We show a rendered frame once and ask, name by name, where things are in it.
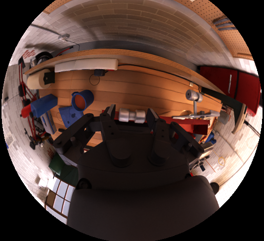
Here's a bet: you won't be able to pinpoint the blue box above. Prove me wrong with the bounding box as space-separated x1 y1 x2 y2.
30 93 59 118

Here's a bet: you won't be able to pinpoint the white device with grille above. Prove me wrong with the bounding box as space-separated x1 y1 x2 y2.
40 110 58 135

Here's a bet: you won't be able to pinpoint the wooden bench back shelf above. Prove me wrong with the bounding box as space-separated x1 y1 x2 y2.
24 48 225 96

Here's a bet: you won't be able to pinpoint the silver toolbox handle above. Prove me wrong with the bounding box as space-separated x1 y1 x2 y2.
118 107 146 124

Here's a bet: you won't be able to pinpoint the black tyre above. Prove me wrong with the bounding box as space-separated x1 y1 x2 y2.
34 51 53 64

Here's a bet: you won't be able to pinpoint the grey small box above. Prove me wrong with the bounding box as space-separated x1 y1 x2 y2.
219 110 232 125

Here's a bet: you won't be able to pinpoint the light wooden board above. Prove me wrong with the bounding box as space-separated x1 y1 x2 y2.
231 103 248 135

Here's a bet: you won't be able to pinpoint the tan pegboard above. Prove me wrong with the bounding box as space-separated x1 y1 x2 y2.
42 0 254 61

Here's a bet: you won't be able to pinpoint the grey wall socket with conduit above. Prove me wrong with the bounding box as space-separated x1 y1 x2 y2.
31 24 70 42

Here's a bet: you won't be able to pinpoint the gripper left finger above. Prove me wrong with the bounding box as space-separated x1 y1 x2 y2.
53 103 132 168

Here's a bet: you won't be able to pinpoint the black long cable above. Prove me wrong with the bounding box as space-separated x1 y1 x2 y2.
118 64 204 95

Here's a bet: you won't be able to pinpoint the red frame stand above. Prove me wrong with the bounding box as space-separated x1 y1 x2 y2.
17 56 52 150

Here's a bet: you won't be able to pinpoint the black cable loop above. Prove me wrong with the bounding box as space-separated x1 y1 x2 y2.
89 73 101 87

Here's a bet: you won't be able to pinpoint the green box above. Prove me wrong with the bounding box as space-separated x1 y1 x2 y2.
48 152 79 185

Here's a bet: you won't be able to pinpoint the red cable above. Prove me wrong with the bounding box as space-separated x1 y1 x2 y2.
55 46 74 57

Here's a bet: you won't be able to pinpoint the grey hanging tools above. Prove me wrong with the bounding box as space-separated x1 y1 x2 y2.
213 16 237 32

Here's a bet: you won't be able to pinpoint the grey head stand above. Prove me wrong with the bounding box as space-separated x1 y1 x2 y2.
172 89 221 120

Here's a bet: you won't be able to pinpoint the blue mug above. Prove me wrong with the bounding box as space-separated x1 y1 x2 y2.
71 89 95 113

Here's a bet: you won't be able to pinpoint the cream paper roll with holder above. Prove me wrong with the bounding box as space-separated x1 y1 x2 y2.
26 68 56 90

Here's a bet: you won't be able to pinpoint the red cylinder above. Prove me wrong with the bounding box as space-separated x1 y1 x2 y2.
20 103 32 119

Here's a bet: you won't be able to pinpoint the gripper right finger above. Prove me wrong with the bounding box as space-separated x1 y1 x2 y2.
146 107 205 167

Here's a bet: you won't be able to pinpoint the white long foam pad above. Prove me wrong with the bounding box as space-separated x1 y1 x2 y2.
54 58 120 74

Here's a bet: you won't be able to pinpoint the blue flat plate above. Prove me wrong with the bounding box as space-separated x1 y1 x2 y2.
58 105 84 128

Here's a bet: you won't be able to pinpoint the red cabinet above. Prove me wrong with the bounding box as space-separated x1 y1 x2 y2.
198 65 262 115

